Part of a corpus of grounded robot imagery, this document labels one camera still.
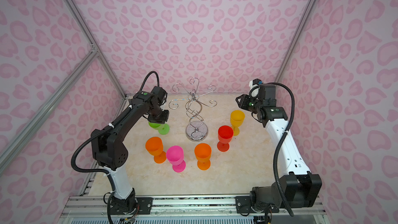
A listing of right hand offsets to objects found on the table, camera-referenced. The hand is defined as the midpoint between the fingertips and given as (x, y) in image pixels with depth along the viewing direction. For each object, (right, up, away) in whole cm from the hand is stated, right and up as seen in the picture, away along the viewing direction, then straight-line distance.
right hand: (239, 97), depth 75 cm
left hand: (-39, -11, +12) cm, 42 cm away
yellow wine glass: (+2, -11, +17) cm, 21 cm away
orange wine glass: (-17, -27, +1) cm, 32 cm away
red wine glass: (-6, -19, +8) cm, 22 cm away
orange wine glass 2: (-42, -24, +1) cm, 48 cm away
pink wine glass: (-32, -29, +4) cm, 44 cm away
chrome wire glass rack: (-22, -19, +22) cm, 37 cm away
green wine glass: (-42, -18, +20) cm, 50 cm away
